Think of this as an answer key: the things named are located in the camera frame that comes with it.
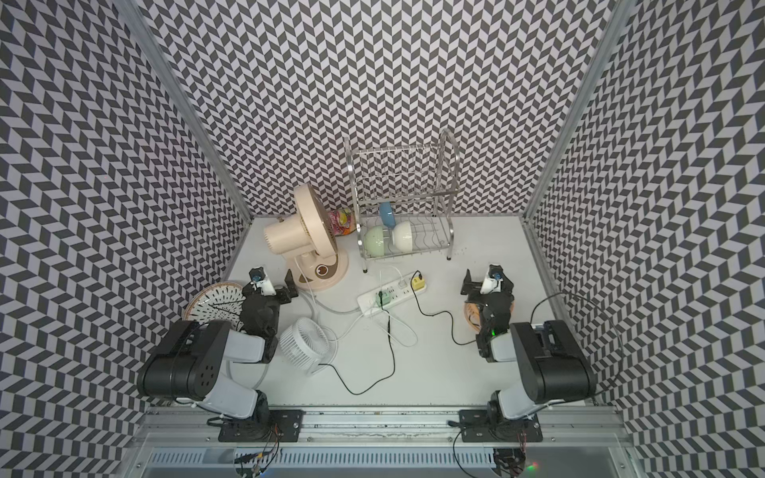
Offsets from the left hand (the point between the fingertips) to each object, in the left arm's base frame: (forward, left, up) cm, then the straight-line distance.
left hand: (275, 274), depth 90 cm
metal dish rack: (+12, -40, +20) cm, 46 cm away
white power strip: (-1, -38, -9) cm, 39 cm away
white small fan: (-22, -15, +1) cm, 27 cm away
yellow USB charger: (-1, -44, -4) cm, 44 cm away
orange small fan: (-12, -59, -3) cm, 60 cm away
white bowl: (+13, -39, +2) cm, 41 cm away
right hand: (0, -64, 0) cm, 64 cm away
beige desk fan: (+4, -12, +11) cm, 17 cm away
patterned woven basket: (-5, +20, -8) cm, 22 cm away
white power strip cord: (-10, -35, -9) cm, 38 cm away
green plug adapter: (-8, -34, -2) cm, 35 cm away
